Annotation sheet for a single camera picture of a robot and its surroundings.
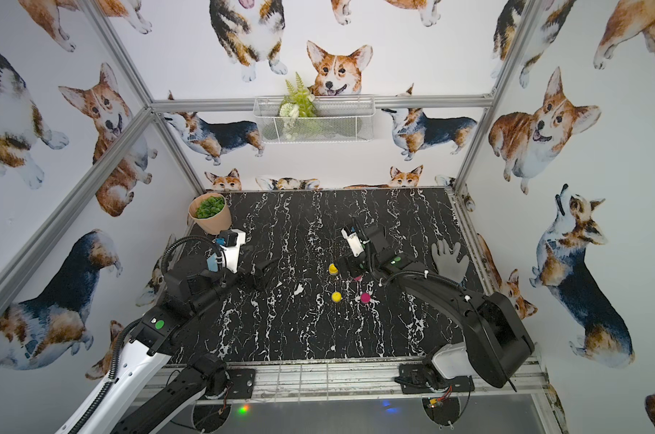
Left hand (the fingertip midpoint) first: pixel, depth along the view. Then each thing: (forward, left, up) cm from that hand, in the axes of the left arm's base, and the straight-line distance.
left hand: (267, 250), depth 68 cm
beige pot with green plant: (+28, +29, -18) cm, 44 cm away
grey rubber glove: (+10, -57, -27) cm, 64 cm away
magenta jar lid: (-1, -26, -29) cm, 39 cm away
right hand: (+7, -20, -14) cm, 25 cm away
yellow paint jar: (+8, -16, -27) cm, 32 cm away
